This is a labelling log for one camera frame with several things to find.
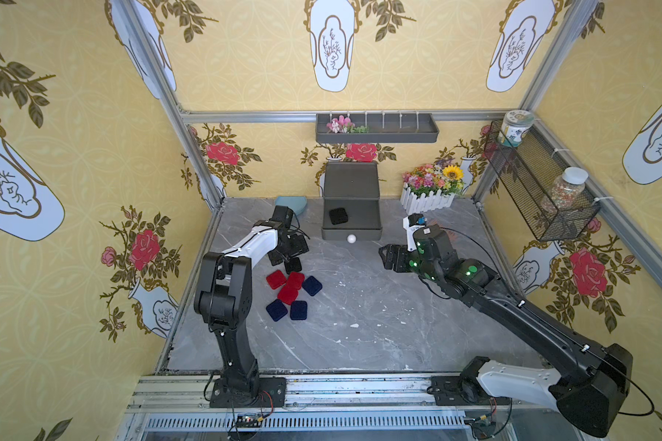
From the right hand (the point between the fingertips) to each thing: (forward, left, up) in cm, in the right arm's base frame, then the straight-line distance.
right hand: (395, 245), depth 77 cm
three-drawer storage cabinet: (+20, +12, -8) cm, 25 cm away
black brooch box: (+4, +33, -20) cm, 38 cm away
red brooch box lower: (-5, +33, -22) cm, 40 cm away
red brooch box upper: (-1, +31, -22) cm, 38 cm away
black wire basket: (+28, -45, +4) cm, 54 cm away
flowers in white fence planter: (+35, -17, -10) cm, 40 cm away
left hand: (+8, +36, -18) cm, 41 cm away
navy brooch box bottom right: (-10, +29, -24) cm, 39 cm away
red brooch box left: (-1, +38, -21) cm, 43 cm away
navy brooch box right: (-2, +25, -23) cm, 34 cm away
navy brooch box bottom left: (-11, +36, -23) cm, 45 cm away
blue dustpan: (+38, +36, -24) cm, 58 cm away
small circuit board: (-41, +38, -25) cm, 61 cm away
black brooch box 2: (+17, +17, -7) cm, 25 cm away
